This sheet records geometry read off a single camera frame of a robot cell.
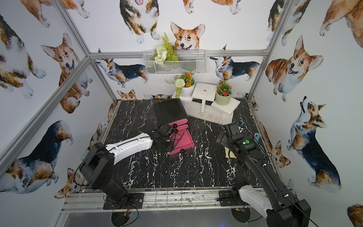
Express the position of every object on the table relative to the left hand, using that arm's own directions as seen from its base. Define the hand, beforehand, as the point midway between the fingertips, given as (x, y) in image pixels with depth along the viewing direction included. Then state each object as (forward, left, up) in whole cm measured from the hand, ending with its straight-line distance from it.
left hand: (171, 144), depth 89 cm
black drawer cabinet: (+24, +2, +4) cm, 25 cm away
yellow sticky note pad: (-6, -38, -4) cm, 39 cm away
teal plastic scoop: (+7, -58, -4) cm, 59 cm away
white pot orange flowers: (+30, -9, +23) cm, 39 cm away
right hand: (-3, -32, +12) cm, 34 cm away
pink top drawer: (+10, -5, +9) cm, 15 cm away
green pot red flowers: (+25, -33, +20) cm, 46 cm away
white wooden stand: (+31, -22, +3) cm, 38 cm away
